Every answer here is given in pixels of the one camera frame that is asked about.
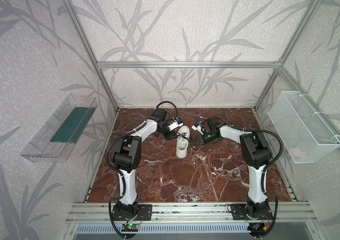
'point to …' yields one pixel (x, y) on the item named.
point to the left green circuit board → (130, 227)
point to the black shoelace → (183, 134)
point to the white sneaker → (182, 140)
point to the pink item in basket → (295, 151)
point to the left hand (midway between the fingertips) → (176, 129)
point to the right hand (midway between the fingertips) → (193, 139)
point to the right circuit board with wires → (261, 227)
